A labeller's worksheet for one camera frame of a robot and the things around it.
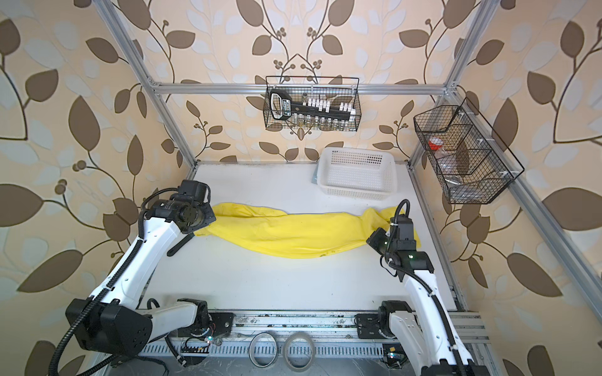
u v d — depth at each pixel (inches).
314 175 43.7
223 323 29.5
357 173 45.0
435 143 31.7
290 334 29.2
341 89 35.8
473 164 28.8
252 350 27.8
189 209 22.0
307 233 35.6
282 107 34.0
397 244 23.4
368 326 29.0
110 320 14.7
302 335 28.8
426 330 16.9
